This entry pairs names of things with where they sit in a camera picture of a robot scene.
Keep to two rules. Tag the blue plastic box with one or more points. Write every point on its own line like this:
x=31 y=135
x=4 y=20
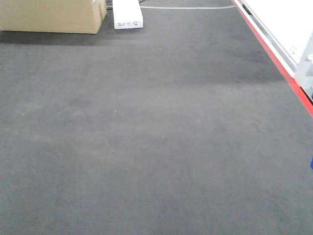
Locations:
x=311 y=162

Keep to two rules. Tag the conveyor with dark grey belt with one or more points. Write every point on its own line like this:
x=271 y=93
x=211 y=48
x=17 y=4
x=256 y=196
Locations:
x=146 y=122

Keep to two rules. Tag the long white carton box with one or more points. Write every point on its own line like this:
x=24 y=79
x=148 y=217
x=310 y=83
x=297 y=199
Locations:
x=128 y=14

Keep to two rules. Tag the brown cardboard box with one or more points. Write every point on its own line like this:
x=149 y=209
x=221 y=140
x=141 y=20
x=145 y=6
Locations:
x=49 y=14

